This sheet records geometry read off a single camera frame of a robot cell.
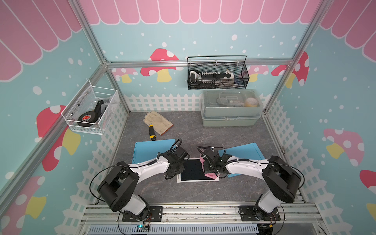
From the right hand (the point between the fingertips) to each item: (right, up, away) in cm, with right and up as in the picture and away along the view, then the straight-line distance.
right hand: (205, 167), depth 90 cm
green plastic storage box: (+19, +38, +13) cm, 45 cm away
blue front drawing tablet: (+33, +7, +13) cm, 36 cm away
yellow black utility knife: (-37, +18, +15) cm, 44 cm away
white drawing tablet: (-8, +1, -10) cm, 13 cm away
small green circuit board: (-33, -26, -17) cm, 45 cm away
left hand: (-16, -3, -2) cm, 17 cm away
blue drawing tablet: (-40, +8, +11) cm, 43 cm away
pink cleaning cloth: (+3, -3, -6) cm, 7 cm away
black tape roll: (-58, +30, -20) cm, 68 cm away
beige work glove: (-33, +26, +23) cm, 48 cm away
